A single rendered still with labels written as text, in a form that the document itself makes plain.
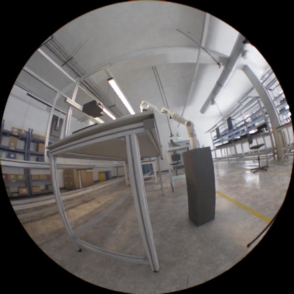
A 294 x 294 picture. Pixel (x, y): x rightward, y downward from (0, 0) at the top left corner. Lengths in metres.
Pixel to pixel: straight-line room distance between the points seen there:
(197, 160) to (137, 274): 1.09
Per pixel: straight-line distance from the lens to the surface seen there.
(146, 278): 0.87
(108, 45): 3.22
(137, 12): 3.02
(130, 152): 0.41
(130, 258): 0.77
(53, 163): 0.90
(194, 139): 1.07
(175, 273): 0.87
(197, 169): 0.97
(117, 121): 0.44
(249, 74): 4.69
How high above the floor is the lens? 0.79
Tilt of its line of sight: 10 degrees up
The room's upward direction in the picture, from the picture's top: 8 degrees counter-clockwise
